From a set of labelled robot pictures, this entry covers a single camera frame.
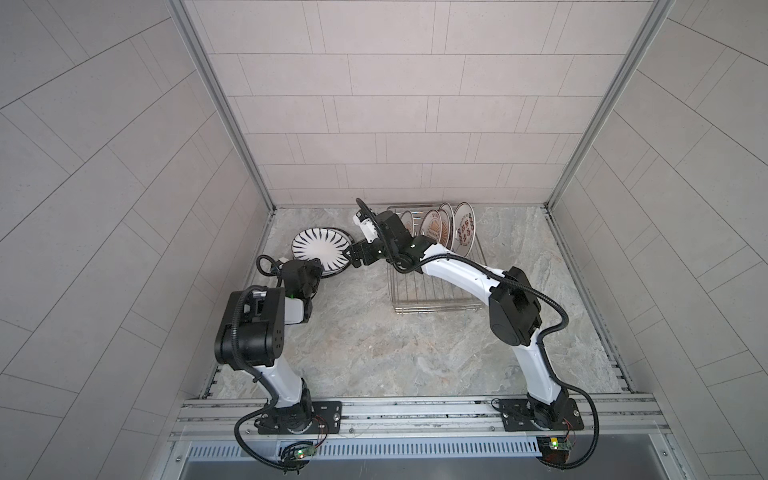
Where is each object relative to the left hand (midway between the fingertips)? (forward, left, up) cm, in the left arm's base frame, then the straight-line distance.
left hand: (327, 251), depth 95 cm
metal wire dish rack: (-12, -32, -5) cm, 35 cm away
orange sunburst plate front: (+11, -26, +3) cm, 28 cm away
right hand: (-5, -9, +9) cm, 14 cm away
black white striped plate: (+4, +2, -2) cm, 5 cm away
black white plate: (+7, -45, +4) cm, 46 cm away
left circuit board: (-52, -3, -2) cm, 52 cm away
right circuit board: (-51, -59, -6) cm, 78 cm away
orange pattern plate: (+9, -34, +2) cm, 35 cm away
